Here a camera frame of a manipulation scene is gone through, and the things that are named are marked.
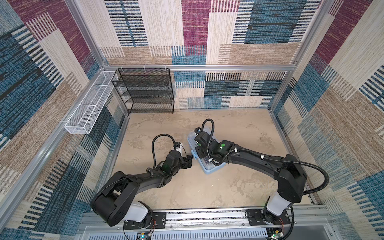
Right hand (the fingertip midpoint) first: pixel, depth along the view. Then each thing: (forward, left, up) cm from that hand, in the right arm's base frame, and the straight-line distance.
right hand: (201, 148), depth 84 cm
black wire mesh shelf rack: (+46, +37, +5) cm, 60 cm away
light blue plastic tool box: (-8, -2, -6) cm, 10 cm away
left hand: (0, +8, -7) cm, 10 cm away
